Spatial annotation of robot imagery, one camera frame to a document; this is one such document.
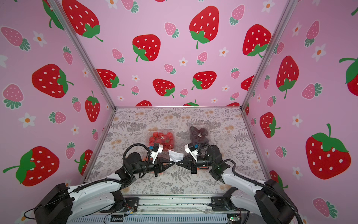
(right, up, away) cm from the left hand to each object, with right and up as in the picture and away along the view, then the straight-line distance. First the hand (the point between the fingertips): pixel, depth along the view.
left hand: (174, 164), depth 69 cm
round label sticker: (+16, +12, +24) cm, 31 cm away
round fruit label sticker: (-10, +10, +24) cm, 28 cm away
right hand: (+1, -2, -1) cm, 2 cm away
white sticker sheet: (+1, +5, -5) cm, 7 cm away
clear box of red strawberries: (-8, +9, +32) cm, 34 cm away
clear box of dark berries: (+13, +14, +35) cm, 40 cm away
